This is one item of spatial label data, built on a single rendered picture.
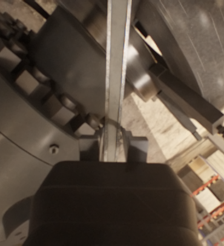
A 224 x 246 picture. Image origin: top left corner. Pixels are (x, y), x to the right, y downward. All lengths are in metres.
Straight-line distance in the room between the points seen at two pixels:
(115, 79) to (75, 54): 0.31
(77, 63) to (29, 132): 0.20
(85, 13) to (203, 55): 0.24
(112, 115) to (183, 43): 0.17
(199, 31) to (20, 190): 0.47
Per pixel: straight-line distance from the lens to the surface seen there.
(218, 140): 7.91
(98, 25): 0.40
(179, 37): 0.28
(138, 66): 0.42
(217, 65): 0.32
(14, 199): 0.51
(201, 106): 0.37
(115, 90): 0.16
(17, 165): 0.43
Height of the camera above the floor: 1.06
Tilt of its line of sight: 29 degrees down
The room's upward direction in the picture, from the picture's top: 143 degrees clockwise
